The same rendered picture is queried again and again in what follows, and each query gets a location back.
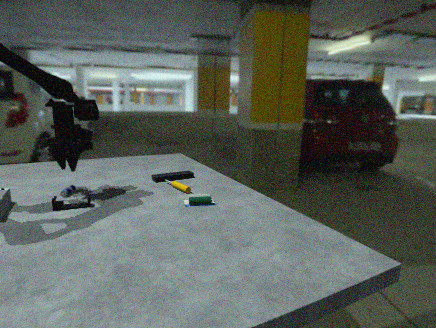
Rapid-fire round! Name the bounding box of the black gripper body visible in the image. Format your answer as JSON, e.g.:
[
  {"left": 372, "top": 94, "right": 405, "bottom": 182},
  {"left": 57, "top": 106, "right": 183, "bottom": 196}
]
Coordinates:
[{"left": 40, "top": 121, "right": 93, "bottom": 152}]

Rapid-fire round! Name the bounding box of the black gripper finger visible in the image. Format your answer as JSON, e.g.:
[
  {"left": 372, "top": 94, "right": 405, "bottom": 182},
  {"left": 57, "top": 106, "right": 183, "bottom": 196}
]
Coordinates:
[
  {"left": 64, "top": 150, "right": 83, "bottom": 172},
  {"left": 47, "top": 146, "right": 68, "bottom": 170}
]

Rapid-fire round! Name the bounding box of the blue and grey cylindrical battery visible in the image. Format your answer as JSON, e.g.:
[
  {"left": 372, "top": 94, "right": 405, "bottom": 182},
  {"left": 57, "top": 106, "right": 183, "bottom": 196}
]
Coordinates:
[{"left": 60, "top": 186, "right": 76, "bottom": 197}]

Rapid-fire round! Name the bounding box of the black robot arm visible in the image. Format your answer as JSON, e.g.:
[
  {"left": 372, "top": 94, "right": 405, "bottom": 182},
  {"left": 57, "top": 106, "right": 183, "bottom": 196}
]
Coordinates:
[{"left": 0, "top": 42, "right": 99, "bottom": 140}]

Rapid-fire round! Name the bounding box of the yellow-handled screwdriver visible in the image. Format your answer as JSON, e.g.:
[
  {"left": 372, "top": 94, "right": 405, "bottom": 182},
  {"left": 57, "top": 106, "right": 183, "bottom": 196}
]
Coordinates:
[{"left": 165, "top": 180, "right": 191, "bottom": 193}]

